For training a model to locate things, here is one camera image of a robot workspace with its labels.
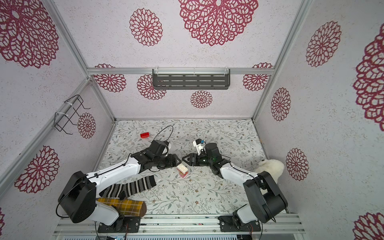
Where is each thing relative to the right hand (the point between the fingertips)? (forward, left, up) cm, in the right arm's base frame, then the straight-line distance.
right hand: (184, 158), depth 83 cm
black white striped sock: (-15, +34, -12) cm, 39 cm away
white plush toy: (-7, -45, +6) cm, 46 cm away
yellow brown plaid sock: (-23, +29, -12) cm, 39 cm away
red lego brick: (-6, +1, -6) cm, 9 cm away
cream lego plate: (-4, +1, -4) cm, 6 cm away
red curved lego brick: (+25, +32, -12) cm, 42 cm away
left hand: (-2, +4, -2) cm, 5 cm away
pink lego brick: (-5, +1, -12) cm, 13 cm away
